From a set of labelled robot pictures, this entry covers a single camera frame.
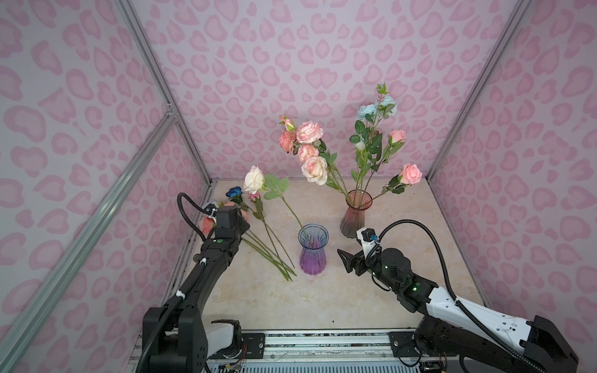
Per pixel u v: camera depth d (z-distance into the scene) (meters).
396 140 0.77
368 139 0.80
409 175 0.62
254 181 0.66
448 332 0.60
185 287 0.47
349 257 0.69
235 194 1.08
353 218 0.91
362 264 0.66
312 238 0.78
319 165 0.64
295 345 0.75
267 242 0.98
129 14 0.69
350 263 0.68
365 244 0.66
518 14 0.70
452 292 0.53
